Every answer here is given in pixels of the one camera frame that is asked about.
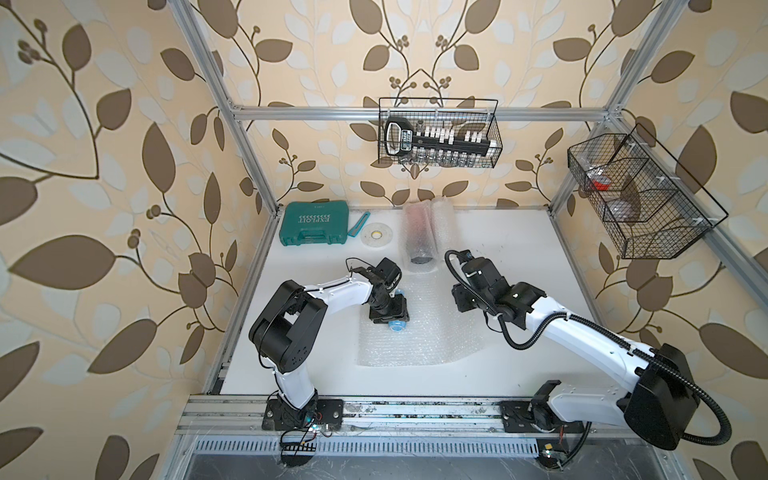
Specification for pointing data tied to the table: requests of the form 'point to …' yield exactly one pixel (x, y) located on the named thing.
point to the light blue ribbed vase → (398, 325)
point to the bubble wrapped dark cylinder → (419, 251)
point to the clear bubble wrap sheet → (436, 333)
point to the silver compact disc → (376, 235)
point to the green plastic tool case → (315, 222)
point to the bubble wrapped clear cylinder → (442, 225)
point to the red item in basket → (599, 186)
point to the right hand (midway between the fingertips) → (459, 290)
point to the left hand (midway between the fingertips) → (399, 315)
